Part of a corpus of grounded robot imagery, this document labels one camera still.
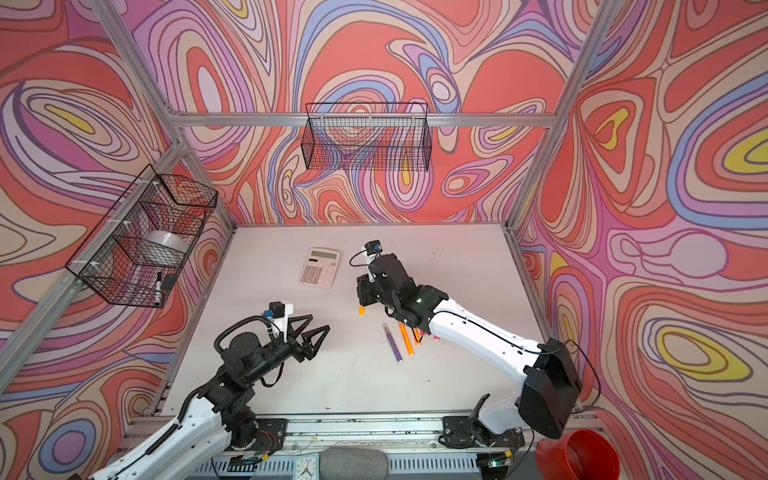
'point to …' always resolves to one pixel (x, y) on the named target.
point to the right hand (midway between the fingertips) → (363, 286)
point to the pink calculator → (319, 267)
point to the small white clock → (306, 466)
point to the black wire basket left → (141, 247)
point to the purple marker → (391, 343)
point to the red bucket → (579, 455)
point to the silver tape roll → (167, 241)
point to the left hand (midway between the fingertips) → (322, 323)
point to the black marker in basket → (158, 291)
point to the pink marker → (436, 337)
